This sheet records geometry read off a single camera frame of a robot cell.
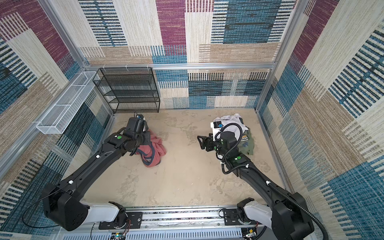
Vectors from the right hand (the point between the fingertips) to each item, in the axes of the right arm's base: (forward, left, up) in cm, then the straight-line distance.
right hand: (204, 137), depth 80 cm
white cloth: (+27, -25, -17) cm, 41 cm away
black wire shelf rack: (+44, +50, -1) cm, 66 cm away
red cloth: (-1, +31, -13) cm, 33 cm away
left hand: (+3, +30, +2) cm, 31 cm away
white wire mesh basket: (+1, +70, +14) cm, 71 cm away
